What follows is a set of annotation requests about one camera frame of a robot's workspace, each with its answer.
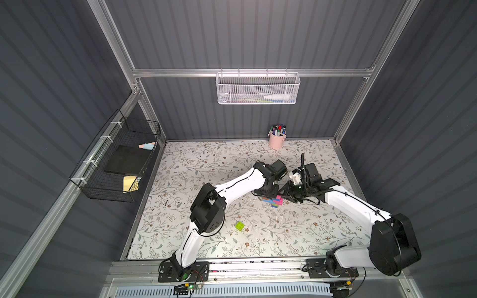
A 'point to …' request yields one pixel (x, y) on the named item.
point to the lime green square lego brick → (240, 226)
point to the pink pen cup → (275, 141)
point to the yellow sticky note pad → (131, 183)
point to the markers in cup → (277, 130)
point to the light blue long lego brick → (268, 200)
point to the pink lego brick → (280, 201)
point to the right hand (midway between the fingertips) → (279, 195)
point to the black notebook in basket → (128, 160)
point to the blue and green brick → (274, 205)
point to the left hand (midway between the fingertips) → (273, 199)
